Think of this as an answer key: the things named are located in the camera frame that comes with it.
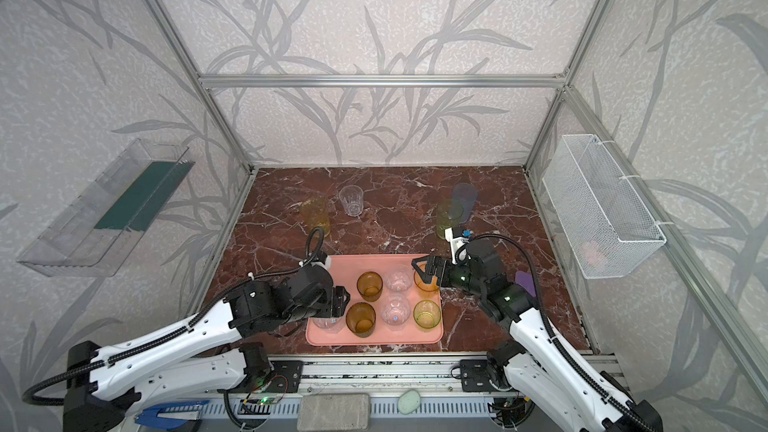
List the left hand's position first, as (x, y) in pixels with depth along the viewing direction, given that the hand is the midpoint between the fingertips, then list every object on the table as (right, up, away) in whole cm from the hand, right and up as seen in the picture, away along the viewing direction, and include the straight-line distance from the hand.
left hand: (344, 293), depth 74 cm
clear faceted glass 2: (+13, -1, +15) cm, 20 cm away
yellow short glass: (+23, -4, +13) cm, 26 cm away
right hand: (+20, +9, +2) cm, 22 cm away
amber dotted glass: (+5, -2, +12) cm, 13 cm away
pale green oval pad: (+16, -24, -5) cm, 29 cm away
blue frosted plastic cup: (+37, +25, +27) cm, 52 cm away
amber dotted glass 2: (+3, -10, +8) cm, 13 cm away
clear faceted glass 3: (+13, -9, +10) cm, 18 cm away
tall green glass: (+31, +17, +30) cm, 46 cm away
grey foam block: (-1, -24, -8) cm, 26 cm away
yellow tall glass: (-15, +18, +25) cm, 34 cm away
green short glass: (+21, -9, +9) cm, 25 cm away
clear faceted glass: (-4, +24, +33) cm, 41 cm away
